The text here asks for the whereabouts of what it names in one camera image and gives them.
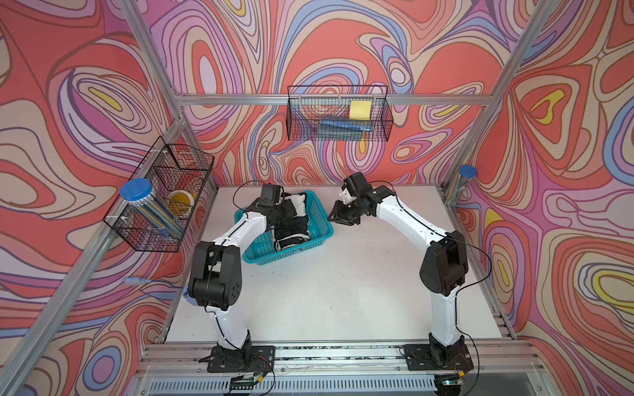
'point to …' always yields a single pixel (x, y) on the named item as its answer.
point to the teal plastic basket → (262, 248)
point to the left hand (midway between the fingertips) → (291, 209)
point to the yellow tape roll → (180, 203)
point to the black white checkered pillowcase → (294, 230)
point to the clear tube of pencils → (466, 173)
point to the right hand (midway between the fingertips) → (333, 224)
